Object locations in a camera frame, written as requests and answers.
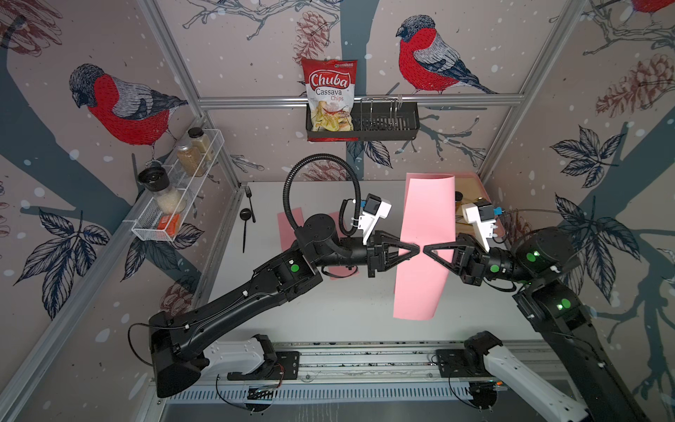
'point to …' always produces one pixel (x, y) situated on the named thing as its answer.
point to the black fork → (249, 194)
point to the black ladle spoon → (245, 214)
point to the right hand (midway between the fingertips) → (426, 251)
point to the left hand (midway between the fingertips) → (419, 252)
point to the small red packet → (170, 223)
